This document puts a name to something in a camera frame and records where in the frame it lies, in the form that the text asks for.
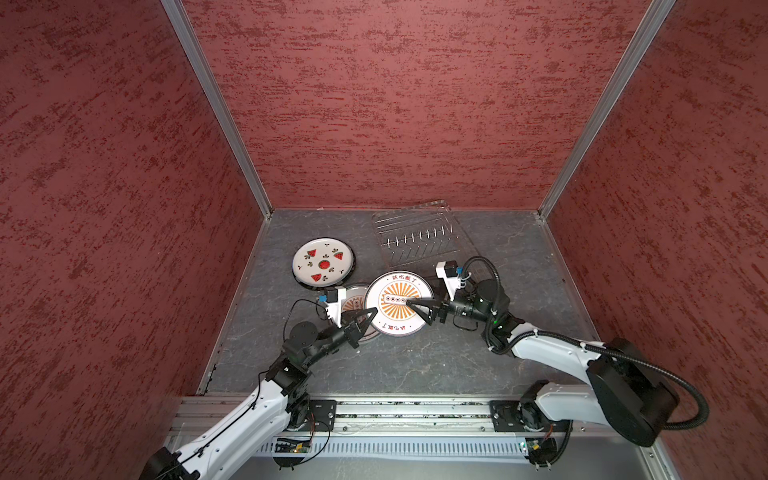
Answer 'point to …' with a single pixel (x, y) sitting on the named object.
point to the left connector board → (289, 445)
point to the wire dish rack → (417, 237)
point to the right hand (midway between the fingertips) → (411, 296)
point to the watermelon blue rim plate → (323, 262)
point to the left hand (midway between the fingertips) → (377, 316)
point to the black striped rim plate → (324, 263)
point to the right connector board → (541, 451)
